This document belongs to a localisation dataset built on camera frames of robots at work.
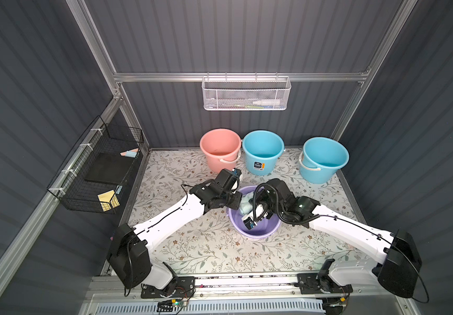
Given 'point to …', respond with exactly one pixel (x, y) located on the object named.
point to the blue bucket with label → (262, 149)
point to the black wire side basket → (68, 184)
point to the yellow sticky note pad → (108, 200)
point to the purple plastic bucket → (262, 228)
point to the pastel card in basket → (130, 153)
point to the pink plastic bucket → (222, 148)
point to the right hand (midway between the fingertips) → (251, 194)
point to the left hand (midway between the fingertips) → (241, 200)
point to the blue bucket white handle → (321, 159)
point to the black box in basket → (109, 168)
